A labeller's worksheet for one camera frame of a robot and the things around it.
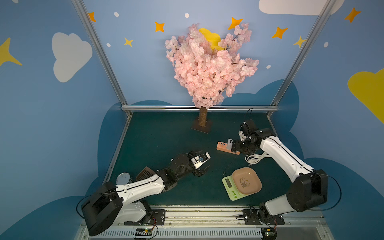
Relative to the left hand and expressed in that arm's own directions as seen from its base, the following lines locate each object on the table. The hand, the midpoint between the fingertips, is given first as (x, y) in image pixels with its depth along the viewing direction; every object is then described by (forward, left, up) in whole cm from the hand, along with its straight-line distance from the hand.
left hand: (205, 154), depth 78 cm
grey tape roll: (-9, +45, -13) cm, 48 cm away
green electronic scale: (-14, -16, -16) cm, 27 cm away
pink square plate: (-8, -25, -15) cm, 30 cm away
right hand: (+7, -20, -4) cm, 21 cm away
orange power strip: (+15, -13, -16) cm, 26 cm away
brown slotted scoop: (-4, +35, -18) cm, 40 cm away
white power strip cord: (+7, -33, -17) cm, 38 cm away
